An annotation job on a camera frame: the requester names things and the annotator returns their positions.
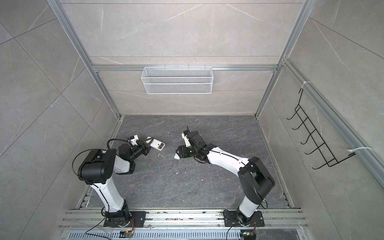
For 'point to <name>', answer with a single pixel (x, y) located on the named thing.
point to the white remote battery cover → (176, 156)
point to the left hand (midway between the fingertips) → (154, 136)
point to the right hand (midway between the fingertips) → (180, 149)
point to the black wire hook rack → (330, 160)
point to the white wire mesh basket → (177, 80)
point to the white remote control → (155, 144)
